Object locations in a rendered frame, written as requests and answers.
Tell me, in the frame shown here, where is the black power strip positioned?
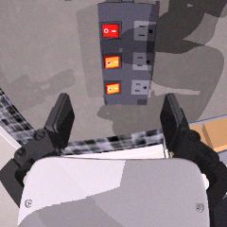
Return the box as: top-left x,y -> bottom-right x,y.
97,0 -> 158,105

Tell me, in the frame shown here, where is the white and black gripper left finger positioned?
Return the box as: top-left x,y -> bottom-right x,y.
0,93 -> 75,208

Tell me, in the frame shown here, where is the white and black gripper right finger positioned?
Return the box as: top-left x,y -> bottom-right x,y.
160,94 -> 227,214

